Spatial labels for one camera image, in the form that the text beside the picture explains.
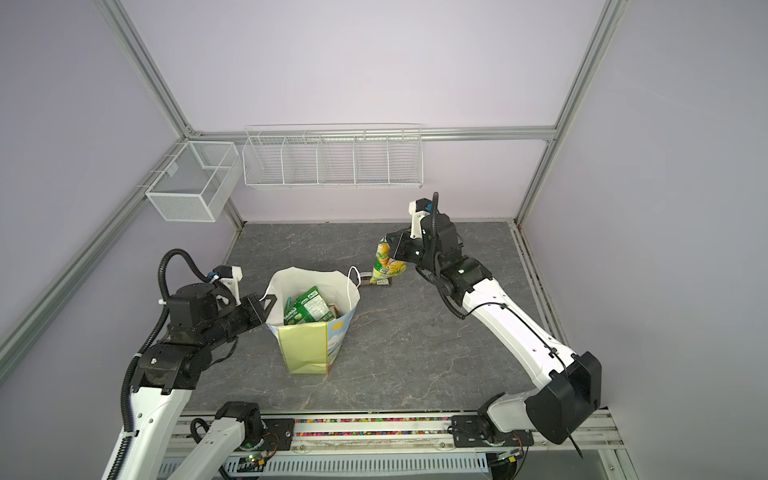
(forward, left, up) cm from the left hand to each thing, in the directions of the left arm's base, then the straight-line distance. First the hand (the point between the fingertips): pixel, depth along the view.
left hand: (276, 302), depth 69 cm
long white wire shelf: (+52, -10, +4) cm, 54 cm away
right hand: (+13, -27, +7) cm, 30 cm away
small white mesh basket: (+47, +35, -1) cm, 59 cm away
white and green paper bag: (-8, -7, -9) cm, 14 cm away
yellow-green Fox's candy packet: (+9, -26, -1) cm, 27 cm away
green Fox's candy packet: (+4, -5, -10) cm, 12 cm away
